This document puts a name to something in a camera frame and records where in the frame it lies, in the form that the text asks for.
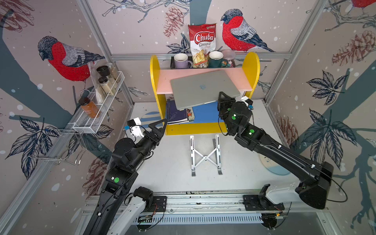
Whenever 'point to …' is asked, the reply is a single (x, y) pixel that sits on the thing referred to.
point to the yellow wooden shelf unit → (203, 119)
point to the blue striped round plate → (149, 118)
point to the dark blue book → (174, 116)
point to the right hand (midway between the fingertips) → (216, 90)
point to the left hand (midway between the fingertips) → (168, 121)
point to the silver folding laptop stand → (197, 158)
